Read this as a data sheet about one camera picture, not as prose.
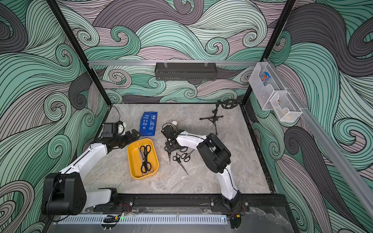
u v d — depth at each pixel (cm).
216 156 54
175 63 95
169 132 76
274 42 83
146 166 84
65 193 85
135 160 87
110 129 67
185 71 95
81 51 88
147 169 83
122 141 74
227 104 88
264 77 84
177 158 90
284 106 76
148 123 104
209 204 74
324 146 52
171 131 76
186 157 90
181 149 93
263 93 83
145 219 70
